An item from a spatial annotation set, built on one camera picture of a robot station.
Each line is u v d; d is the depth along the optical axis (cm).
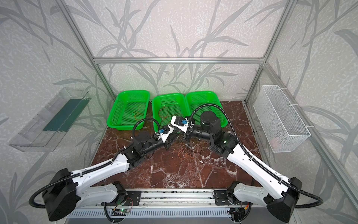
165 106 116
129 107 115
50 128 64
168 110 119
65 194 39
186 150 91
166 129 59
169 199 75
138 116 111
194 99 117
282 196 38
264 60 94
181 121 48
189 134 53
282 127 61
